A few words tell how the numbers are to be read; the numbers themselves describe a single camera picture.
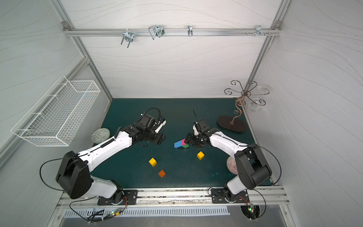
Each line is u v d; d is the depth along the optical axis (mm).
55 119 679
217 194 745
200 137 683
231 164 836
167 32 787
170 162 873
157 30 765
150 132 744
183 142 883
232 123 1022
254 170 441
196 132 751
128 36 779
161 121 744
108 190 594
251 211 720
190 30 783
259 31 765
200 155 857
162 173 801
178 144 903
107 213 700
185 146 900
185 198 747
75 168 409
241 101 1241
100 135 956
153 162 831
